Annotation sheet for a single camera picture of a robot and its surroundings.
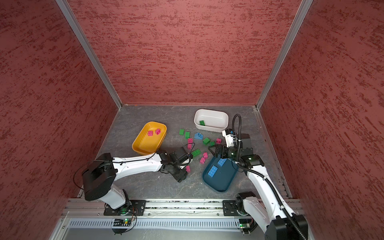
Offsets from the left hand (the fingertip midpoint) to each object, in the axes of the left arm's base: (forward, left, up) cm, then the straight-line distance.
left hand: (179, 176), depth 83 cm
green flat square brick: (+22, -20, -1) cm, 30 cm away
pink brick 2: (+24, -5, 0) cm, 24 cm away
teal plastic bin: (+1, -26, -1) cm, 26 cm away
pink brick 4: (+4, -5, +1) cm, 6 cm away
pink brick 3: (+20, -5, -1) cm, 20 cm away
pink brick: (+24, -24, 0) cm, 34 cm away
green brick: (+31, +1, -1) cm, 31 cm away
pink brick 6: (+10, -13, -1) cm, 17 cm away
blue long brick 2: (+9, -25, -1) cm, 27 cm away
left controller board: (-23, +28, -6) cm, 37 cm away
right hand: (+9, -18, +13) cm, 25 cm away
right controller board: (-22, -34, -2) cm, 40 cm away
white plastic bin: (+43, -24, -3) cm, 49 cm away
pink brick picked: (+31, +18, -1) cm, 36 cm away
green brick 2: (+28, -3, 0) cm, 28 cm away
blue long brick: (+3, -19, 0) cm, 19 cm away
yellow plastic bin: (+25, +23, 0) cm, 34 cm away
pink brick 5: (+13, -15, -1) cm, 20 cm away
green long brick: (+15, -9, -1) cm, 18 cm away
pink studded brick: (+30, +23, -1) cm, 38 cm away
